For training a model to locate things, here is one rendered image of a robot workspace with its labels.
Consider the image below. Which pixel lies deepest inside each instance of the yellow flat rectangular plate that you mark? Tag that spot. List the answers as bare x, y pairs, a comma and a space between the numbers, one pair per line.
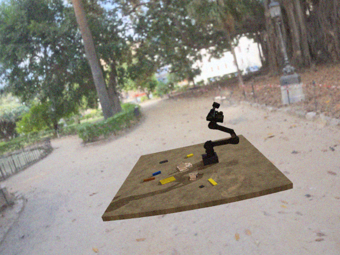
167, 180

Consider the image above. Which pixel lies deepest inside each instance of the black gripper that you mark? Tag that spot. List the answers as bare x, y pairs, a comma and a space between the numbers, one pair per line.
215, 106

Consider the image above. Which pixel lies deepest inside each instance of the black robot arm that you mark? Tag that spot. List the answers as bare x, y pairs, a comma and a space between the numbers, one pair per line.
213, 125

